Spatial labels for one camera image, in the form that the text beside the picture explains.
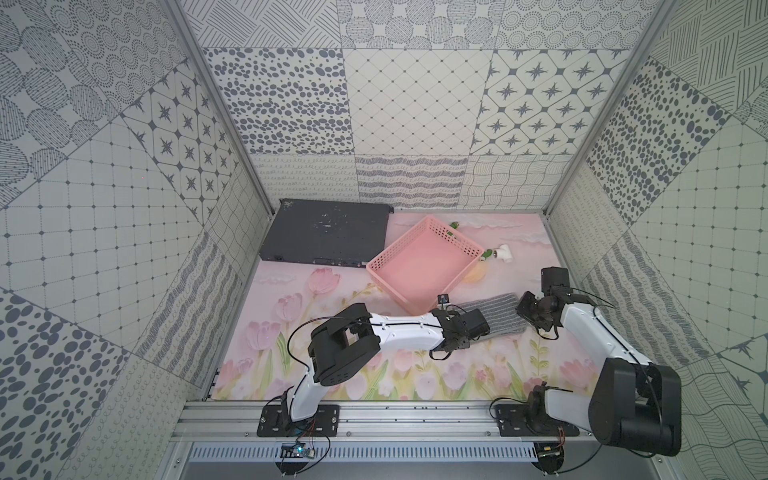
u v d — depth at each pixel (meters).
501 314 0.92
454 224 1.16
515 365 0.84
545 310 0.66
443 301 0.80
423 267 1.02
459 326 0.66
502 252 1.05
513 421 0.73
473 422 0.76
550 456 0.72
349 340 0.53
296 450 0.70
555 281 0.70
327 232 1.11
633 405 0.41
